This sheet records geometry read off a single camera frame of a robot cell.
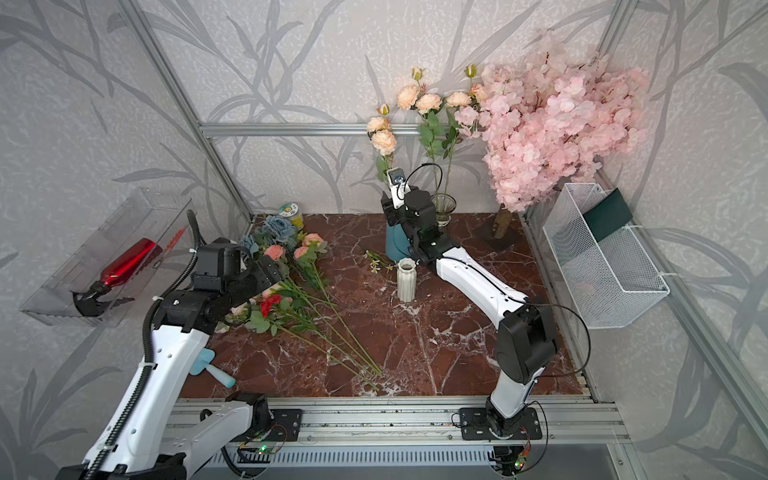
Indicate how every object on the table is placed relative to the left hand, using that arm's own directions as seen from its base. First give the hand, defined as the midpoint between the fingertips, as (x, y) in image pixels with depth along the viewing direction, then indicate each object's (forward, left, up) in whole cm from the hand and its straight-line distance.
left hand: (270, 271), depth 73 cm
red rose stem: (0, +7, -21) cm, 22 cm away
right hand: (+21, -30, +10) cm, 38 cm away
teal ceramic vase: (+25, -31, -20) cm, 45 cm away
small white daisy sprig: (+20, -24, -23) cm, 39 cm away
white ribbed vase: (+6, -34, -12) cm, 36 cm away
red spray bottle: (-13, +30, +7) cm, 33 cm away
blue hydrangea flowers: (+26, +9, -12) cm, 30 cm away
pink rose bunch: (+15, +2, -25) cm, 29 cm away
